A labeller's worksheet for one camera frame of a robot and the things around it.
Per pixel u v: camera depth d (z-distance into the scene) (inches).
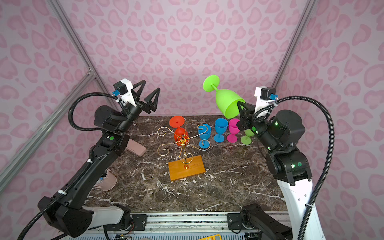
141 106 20.2
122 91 18.3
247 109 18.3
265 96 15.7
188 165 35.7
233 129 37.3
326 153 14.0
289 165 13.9
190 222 29.5
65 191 15.5
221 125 36.7
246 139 41.2
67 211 14.6
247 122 18.1
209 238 26.8
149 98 20.4
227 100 20.0
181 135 27.1
